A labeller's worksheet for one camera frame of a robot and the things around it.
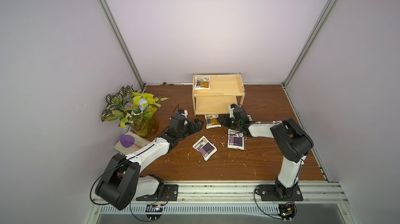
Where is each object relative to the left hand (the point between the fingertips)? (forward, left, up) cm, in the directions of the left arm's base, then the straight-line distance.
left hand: (201, 124), depth 85 cm
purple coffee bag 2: (-4, -20, -10) cm, 23 cm away
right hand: (+9, -11, -6) cm, 15 cm away
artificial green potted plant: (+8, +42, +6) cm, 43 cm away
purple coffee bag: (-9, -3, -10) cm, 14 cm away
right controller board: (-38, -41, -12) cm, 57 cm away
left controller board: (-38, +21, -13) cm, 45 cm away
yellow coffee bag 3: (+12, -32, -11) cm, 35 cm away
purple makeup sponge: (-5, +45, -11) cm, 46 cm away
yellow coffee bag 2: (+8, -7, -9) cm, 14 cm away
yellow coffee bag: (+21, 0, +12) cm, 24 cm away
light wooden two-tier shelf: (+20, -14, +9) cm, 26 cm away
